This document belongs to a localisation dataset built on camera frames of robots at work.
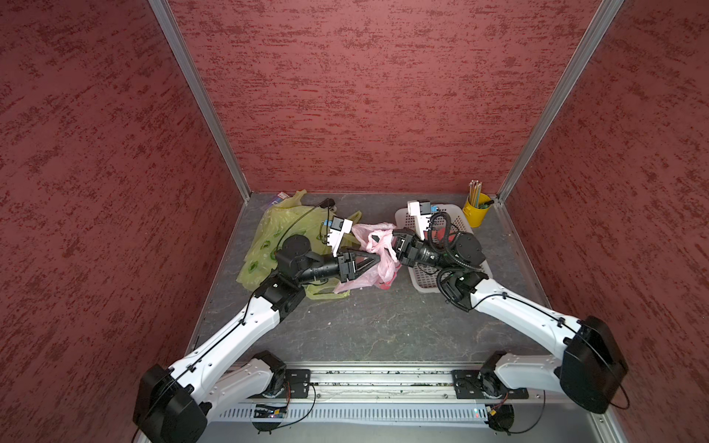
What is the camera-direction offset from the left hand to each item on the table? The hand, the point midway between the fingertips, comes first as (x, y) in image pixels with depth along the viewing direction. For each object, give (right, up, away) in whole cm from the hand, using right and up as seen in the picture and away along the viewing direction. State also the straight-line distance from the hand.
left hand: (375, 264), depth 64 cm
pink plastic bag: (+2, -2, -2) cm, 3 cm away
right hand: (-1, +5, -3) cm, 6 cm away
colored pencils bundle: (+39, +22, +37) cm, 58 cm away
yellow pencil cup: (+42, +12, +42) cm, 61 cm away
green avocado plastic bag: (-30, +12, +40) cm, 51 cm away
